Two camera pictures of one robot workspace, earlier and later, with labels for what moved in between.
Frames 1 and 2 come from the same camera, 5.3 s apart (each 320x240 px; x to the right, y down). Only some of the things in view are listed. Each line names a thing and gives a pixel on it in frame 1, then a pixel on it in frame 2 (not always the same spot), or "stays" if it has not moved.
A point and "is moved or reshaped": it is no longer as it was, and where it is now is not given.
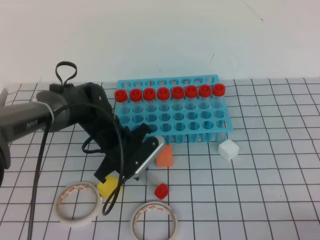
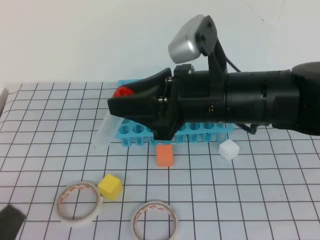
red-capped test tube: x=161 y=191 is moved or reshaped
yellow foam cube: x=105 y=189 stays
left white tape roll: x=84 y=222 stays
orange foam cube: x=164 y=157 stays
